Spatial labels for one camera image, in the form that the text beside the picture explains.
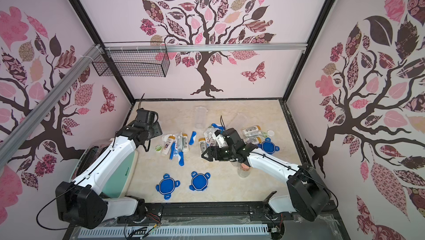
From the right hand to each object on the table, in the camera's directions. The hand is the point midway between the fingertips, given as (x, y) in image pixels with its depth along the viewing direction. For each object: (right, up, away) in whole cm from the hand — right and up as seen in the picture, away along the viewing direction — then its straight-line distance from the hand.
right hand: (206, 154), depth 79 cm
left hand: (-28, +11, +3) cm, 30 cm away
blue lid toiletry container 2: (+20, +16, +23) cm, 34 cm away
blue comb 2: (-10, +5, +21) cm, 24 cm away
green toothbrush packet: (-17, +4, +16) cm, 24 cm away
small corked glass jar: (+18, -8, 0) cm, 20 cm away
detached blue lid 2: (-4, -15, +4) cm, 16 cm away
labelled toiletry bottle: (-23, +2, +15) cm, 28 cm away
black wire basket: (-58, +58, +42) cm, 93 cm away
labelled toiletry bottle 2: (-3, +2, +16) cm, 16 cm away
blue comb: (-15, -6, +11) cm, 19 cm away
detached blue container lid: (+37, 0, +20) cm, 42 cm away
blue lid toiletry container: (-6, +18, +32) cm, 37 cm away
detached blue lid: (-21, -17, +4) cm, 27 cm away
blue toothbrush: (-21, -1, +15) cm, 26 cm away
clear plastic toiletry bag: (+1, +4, +18) cm, 18 cm away
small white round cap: (+39, +8, +21) cm, 45 cm away
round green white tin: (-29, 0, +15) cm, 33 cm away
